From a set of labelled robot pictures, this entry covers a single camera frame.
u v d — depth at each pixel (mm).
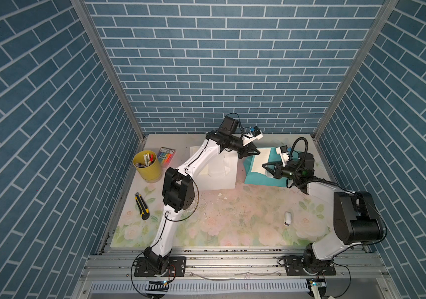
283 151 806
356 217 464
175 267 732
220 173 889
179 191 570
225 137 689
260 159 860
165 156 1087
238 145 769
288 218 835
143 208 889
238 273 733
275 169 825
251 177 913
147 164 906
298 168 735
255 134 737
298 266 735
